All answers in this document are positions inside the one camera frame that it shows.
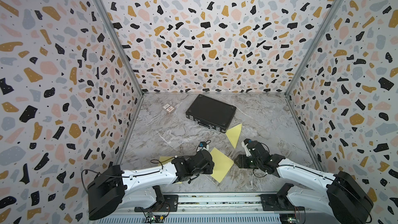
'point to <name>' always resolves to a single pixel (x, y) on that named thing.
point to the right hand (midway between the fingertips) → (237, 161)
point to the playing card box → (168, 108)
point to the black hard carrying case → (211, 112)
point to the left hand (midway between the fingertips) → (216, 165)
